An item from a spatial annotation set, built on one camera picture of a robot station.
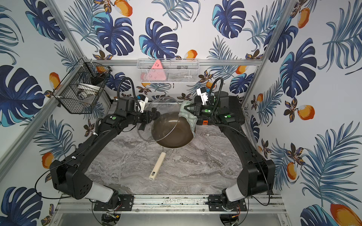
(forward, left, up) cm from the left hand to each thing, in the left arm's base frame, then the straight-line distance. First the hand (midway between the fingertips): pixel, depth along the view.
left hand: (153, 111), depth 78 cm
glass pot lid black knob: (+2, -2, -19) cm, 19 cm away
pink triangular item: (+28, +2, +7) cm, 28 cm away
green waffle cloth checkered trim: (-4, -21, +1) cm, 22 cm away
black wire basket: (+8, +41, +8) cm, 42 cm away
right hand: (0, -17, +5) cm, 18 cm away
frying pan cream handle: (-23, -4, -19) cm, 30 cm away
